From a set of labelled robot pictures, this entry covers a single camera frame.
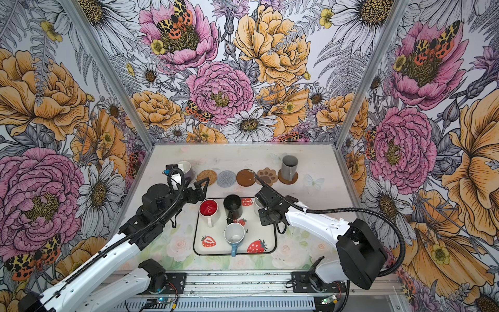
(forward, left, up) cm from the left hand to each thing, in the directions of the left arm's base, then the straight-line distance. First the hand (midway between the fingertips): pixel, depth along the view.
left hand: (200, 184), depth 74 cm
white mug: (-2, -21, -15) cm, 26 cm away
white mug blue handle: (-11, -12, -21) cm, 27 cm away
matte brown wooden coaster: (+16, -37, -23) cm, 46 cm away
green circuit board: (-34, +15, -26) cm, 45 cm away
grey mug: (+18, -38, -13) cm, 44 cm away
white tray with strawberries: (-13, -2, -24) cm, 27 cm away
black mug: (+1, -10, -21) cm, 24 cm away
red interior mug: (+1, 0, -20) cm, 20 cm away
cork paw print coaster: (+22, -29, -25) cm, 44 cm away
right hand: (-7, -26, -19) cm, 33 cm away
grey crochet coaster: (+19, -6, -24) cm, 31 cm away
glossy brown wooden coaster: (+20, -16, -24) cm, 35 cm away
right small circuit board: (-34, -48, -24) cm, 64 cm away
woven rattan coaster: (+23, +6, -25) cm, 34 cm away
